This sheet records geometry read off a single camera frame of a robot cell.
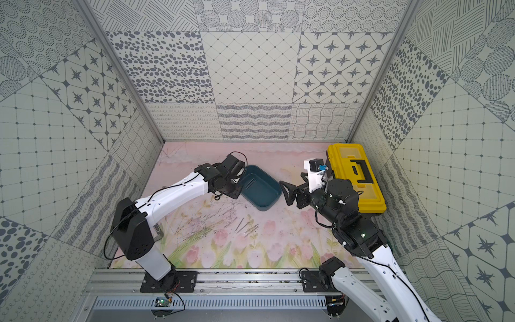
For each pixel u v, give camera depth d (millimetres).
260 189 1022
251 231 868
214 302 701
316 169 513
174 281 674
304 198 551
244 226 881
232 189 747
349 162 901
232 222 900
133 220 436
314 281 734
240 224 882
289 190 550
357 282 572
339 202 428
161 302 715
